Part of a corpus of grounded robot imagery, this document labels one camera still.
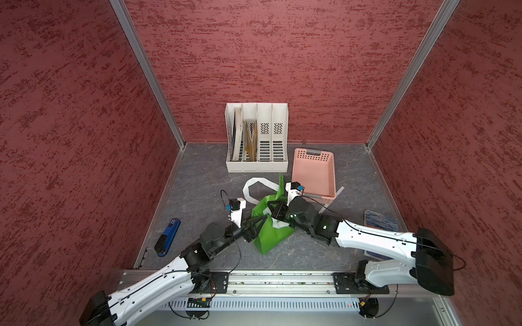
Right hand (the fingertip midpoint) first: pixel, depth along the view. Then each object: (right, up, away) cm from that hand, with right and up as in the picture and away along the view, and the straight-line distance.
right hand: (265, 209), depth 75 cm
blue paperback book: (+50, -9, +15) cm, 53 cm away
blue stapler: (-42, -15, +6) cm, 45 cm away
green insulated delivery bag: (+2, -10, +1) cm, 10 cm away
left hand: (-1, -2, -3) cm, 4 cm away
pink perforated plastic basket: (+27, +13, +32) cm, 44 cm away
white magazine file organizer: (+4, +33, +46) cm, 57 cm away
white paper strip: (+36, +2, +25) cm, 44 cm away
